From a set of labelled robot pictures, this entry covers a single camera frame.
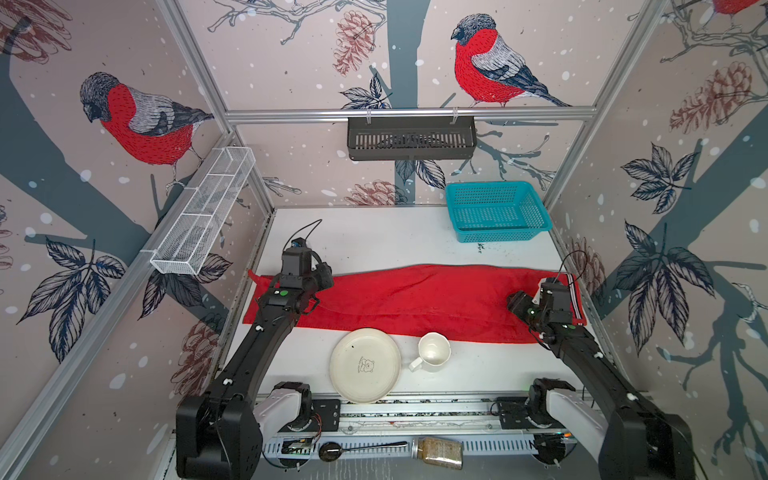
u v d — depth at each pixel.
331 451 0.67
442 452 0.65
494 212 1.37
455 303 0.91
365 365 0.81
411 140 1.06
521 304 0.78
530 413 0.73
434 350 0.82
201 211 0.78
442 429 0.73
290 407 0.62
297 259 0.61
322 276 0.74
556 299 0.66
